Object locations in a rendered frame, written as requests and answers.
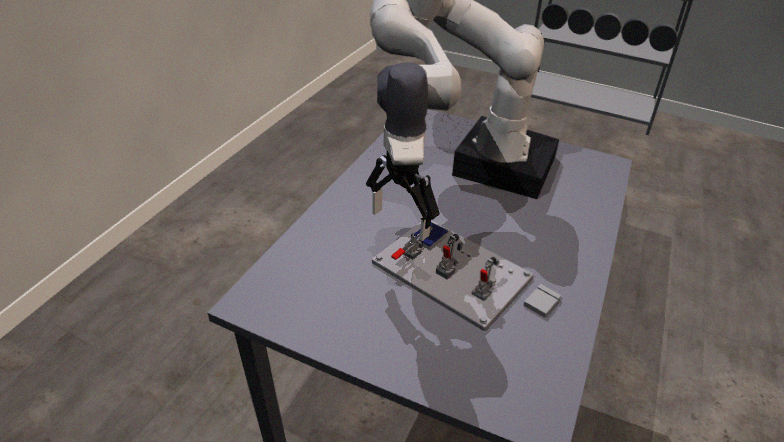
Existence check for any blue rectangular block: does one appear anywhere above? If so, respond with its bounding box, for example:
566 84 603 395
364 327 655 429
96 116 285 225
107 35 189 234
413 222 448 249

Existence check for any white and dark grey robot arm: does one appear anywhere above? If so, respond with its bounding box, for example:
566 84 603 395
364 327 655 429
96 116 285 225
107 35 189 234
370 0 544 166

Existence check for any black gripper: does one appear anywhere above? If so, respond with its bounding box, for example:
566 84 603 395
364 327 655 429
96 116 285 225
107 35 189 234
366 151 440 241

